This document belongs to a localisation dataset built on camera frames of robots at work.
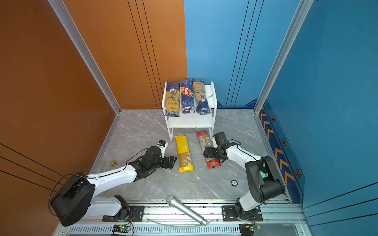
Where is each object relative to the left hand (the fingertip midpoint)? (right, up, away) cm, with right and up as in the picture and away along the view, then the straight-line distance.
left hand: (171, 155), depth 88 cm
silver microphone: (+3, -21, -13) cm, 25 cm away
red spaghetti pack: (+21, +7, +10) cm, 25 cm away
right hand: (+24, 0, +5) cm, 25 cm away
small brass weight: (-36, -6, +1) cm, 36 cm away
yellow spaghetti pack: (+7, 0, +4) cm, 8 cm away
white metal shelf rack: (+13, +21, +4) cm, 25 cm away
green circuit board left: (-22, -32, -17) cm, 43 cm away
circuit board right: (+40, -33, -17) cm, 54 cm away
